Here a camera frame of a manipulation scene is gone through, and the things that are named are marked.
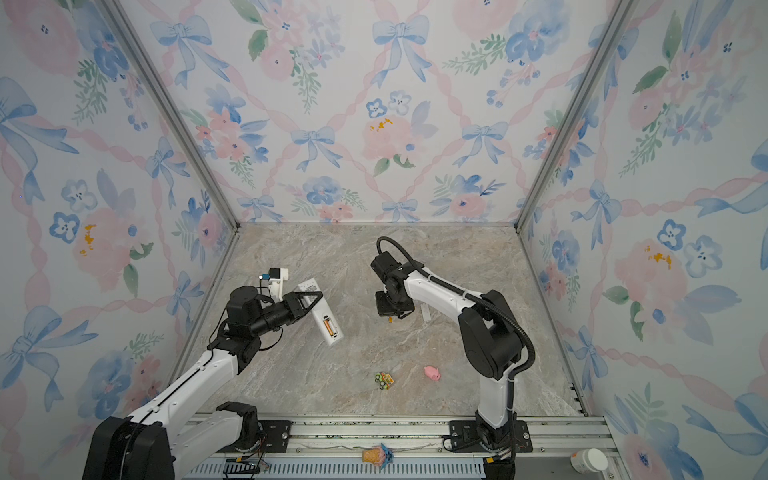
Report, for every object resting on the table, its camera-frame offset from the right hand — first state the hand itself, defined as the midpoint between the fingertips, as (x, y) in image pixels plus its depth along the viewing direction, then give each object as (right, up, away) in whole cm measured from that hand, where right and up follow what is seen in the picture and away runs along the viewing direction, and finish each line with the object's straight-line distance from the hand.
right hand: (386, 309), depth 91 cm
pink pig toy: (+13, -16, -8) cm, 22 cm away
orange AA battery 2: (+1, -3, -1) cm, 3 cm away
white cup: (+44, -29, -26) cm, 59 cm away
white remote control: (-17, +2, -14) cm, 22 cm away
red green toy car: (0, -17, -9) cm, 20 cm away
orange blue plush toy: (-2, -30, -22) cm, 37 cm away
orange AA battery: (-14, -2, -14) cm, 20 cm away
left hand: (-17, +6, -13) cm, 22 cm away
